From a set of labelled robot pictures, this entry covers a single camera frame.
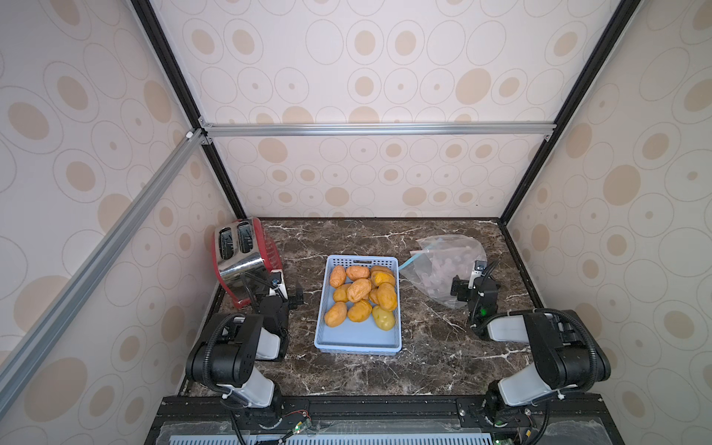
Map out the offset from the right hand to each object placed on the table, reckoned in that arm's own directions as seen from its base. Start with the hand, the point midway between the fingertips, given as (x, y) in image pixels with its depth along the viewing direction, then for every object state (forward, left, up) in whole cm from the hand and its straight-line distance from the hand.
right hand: (484, 278), depth 94 cm
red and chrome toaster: (-3, +78, +13) cm, 80 cm away
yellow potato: (-16, +34, -1) cm, 37 cm away
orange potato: (-16, +49, 0) cm, 51 cm away
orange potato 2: (-14, +42, 0) cm, 44 cm away
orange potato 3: (-8, +42, +4) cm, 43 cm away
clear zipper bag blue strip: (+9, +14, -3) cm, 17 cm away
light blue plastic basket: (-20, +41, -7) cm, 47 cm away
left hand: (-5, +65, +5) cm, 65 cm away
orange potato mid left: (-8, +48, 0) cm, 49 cm away
